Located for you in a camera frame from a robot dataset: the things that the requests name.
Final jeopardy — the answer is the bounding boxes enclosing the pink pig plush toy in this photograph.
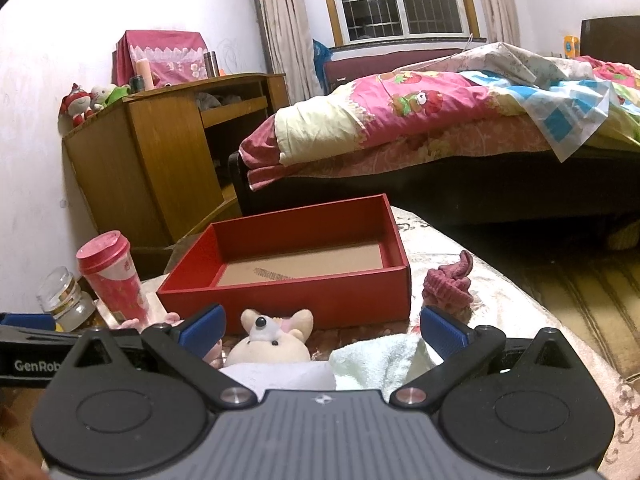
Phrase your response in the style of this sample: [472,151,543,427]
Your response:
[117,307,226,368]

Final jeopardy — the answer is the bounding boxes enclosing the cream mouse plush toy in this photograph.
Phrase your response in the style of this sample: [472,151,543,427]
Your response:
[224,309,314,366]

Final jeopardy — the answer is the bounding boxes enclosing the pale green towel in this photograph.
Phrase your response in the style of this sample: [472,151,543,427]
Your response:
[329,334,442,400]

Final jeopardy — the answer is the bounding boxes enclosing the clear glass jar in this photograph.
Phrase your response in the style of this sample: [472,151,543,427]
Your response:
[37,266,96,333]

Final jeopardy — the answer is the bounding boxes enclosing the red lidded travel cup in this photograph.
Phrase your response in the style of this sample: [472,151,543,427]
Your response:
[76,230,149,324]

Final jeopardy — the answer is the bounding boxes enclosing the red cardboard box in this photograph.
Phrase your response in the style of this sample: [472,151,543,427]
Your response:
[157,195,411,334]

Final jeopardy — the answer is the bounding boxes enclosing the wooden desk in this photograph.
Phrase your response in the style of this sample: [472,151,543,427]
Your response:
[62,73,288,249]

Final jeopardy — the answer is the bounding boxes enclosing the red snowman plush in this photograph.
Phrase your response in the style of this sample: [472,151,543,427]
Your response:
[58,84,94,127]

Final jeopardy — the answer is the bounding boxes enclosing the green white plush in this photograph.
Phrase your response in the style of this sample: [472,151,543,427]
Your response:
[90,84,130,112]

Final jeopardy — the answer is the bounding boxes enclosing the pink floral quilt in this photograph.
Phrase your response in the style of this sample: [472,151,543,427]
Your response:
[239,42,639,191]

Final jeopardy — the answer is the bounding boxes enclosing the dark thermos on desk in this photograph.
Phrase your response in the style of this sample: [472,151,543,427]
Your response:
[203,51,220,78]

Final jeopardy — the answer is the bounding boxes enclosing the orange bottle on desk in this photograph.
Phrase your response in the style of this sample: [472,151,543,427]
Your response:
[134,58,155,91]

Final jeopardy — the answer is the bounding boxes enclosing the pink cloth covered appliance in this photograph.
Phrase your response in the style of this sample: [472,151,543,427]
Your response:
[112,30,207,88]

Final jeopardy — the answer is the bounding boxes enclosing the yellow item by headboard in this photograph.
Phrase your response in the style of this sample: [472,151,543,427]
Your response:
[563,36,580,58]

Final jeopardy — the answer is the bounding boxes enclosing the beige left curtain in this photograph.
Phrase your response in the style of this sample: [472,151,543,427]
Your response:
[259,0,322,103]

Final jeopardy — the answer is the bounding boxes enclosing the beige curtain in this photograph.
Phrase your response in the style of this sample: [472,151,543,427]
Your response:
[480,0,521,47]
[259,0,322,103]

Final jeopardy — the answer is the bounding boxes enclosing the dark wooden headboard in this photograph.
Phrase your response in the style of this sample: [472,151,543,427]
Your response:
[579,15,640,68]

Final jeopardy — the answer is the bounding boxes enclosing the window with metal bars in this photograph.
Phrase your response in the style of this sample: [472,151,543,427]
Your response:
[326,0,482,48]

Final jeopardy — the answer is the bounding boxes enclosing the beige right curtain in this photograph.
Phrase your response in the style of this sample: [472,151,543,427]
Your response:
[480,0,521,47]

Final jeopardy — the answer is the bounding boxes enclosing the bed with dark frame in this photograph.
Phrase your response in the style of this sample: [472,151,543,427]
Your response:
[228,14,640,266]

